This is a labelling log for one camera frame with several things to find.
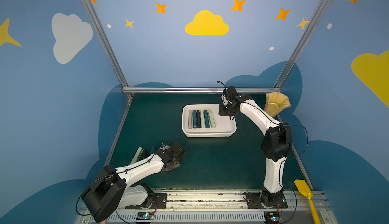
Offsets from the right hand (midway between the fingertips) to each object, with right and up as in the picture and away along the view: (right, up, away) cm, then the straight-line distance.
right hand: (224, 111), depth 95 cm
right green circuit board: (+19, -51, -23) cm, 59 cm away
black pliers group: (-48, -25, -6) cm, 54 cm away
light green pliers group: (-6, -8, +9) cm, 13 cm away
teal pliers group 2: (-10, -7, +9) cm, 15 cm away
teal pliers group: (-19, -6, +10) cm, 22 cm away
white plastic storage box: (+2, -11, +8) cm, 14 cm away
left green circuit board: (-42, -50, -24) cm, 69 cm away
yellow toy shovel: (+39, -41, -17) cm, 59 cm away
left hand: (-29, -30, -8) cm, 43 cm away
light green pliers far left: (-52, -26, -9) cm, 59 cm away
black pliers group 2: (-16, -6, +10) cm, 20 cm away
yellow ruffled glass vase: (+33, +6, +1) cm, 34 cm away
